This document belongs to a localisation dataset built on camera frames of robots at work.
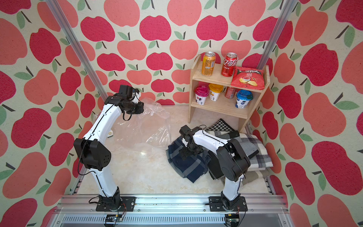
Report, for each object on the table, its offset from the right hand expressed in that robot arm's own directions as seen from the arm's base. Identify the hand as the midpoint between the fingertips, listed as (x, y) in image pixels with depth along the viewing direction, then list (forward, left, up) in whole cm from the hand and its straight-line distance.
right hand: (190, 157), depth 89 cm
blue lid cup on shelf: (+29, -30, +28) cm, 50 cm away
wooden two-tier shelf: (+31, -20, +18) cm, 41 cm away
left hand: (+19, +31, +21) cm, 42 cm away
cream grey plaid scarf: (-1, -41, +7) cm, 42 cm away
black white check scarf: (-3, -14, +5) cm, 15 cm away
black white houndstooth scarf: (+27, -21, +1) cm, 35 cm away
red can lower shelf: (+38, -23, +24) cm, 50 cm away
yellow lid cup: (+34, -13, +28) cm, 46 cm away
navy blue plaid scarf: (-5, -4, -1) cm, 6 cm away
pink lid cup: (+30, -4, +29) cm, 42 cm away
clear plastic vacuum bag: (+22, +33, -2) cm, 40 cm away
